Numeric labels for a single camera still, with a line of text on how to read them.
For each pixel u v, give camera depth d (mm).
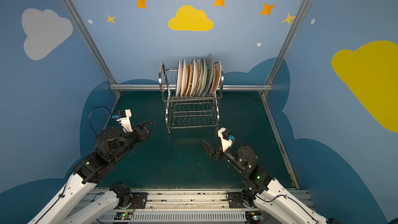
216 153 593
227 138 564
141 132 573
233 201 744
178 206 733
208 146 618
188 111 1050
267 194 499
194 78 1201
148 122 633
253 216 714
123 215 704
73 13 783
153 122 650
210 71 754
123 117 570
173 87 871
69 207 425
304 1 754
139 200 740
